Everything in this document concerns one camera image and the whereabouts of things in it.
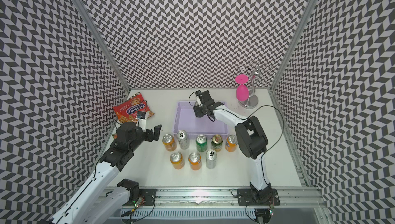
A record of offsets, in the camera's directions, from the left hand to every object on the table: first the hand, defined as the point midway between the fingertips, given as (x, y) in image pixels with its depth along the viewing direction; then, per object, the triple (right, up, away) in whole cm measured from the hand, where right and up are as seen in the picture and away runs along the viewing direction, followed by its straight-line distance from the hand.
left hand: (151, 125), depth 79 cm
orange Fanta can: (+14, -17, -2) cm, 22 cm away
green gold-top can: (+34, -10, +3) cm, 35 cm away
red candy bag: (-25, +6, +23) cm, 34 cm away
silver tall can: (+17, -7, 0) cm, 18 cm away
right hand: (+25, +7, +18) cm, 31 cm away
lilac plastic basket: (+15, +1, +23) cm, 28 cm away
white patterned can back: (+31, -16, -5) cm, 35 cm away
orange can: (+9, -9, +2) cm, 13 cm away
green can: (+26, -10, +3) cm, 28 cm away
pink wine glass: (+51, +19, +16) cm, 57 cm away
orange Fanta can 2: (+42, -10, +4) cm, 43 cm away
